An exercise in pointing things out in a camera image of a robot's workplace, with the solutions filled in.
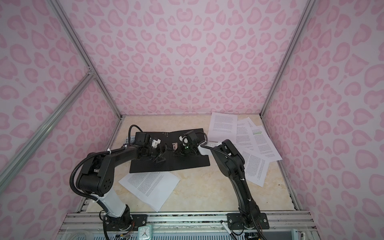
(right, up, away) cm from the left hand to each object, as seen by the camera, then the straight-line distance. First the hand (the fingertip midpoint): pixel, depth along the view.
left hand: (171, 151), depth 92 cm
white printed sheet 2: (+52, -10, +1) cm, 53 cm away
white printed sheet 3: (+52, +9, +16) cm, 55 cm away
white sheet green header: (+63, +3, +12) cm, 64 cm away
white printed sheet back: (+36, +16, +22) cm, 45 cm away
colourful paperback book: (-29, +7, +12) cm, 32 cm away
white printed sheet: (-9, -19, -7) cm, 22 cm away
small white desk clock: (-8, -34, -23) cm, 41 cm away
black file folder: (0, -7, +4) cm, 8 cm away
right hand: (+2, -1, +4) cm, 5 cm away
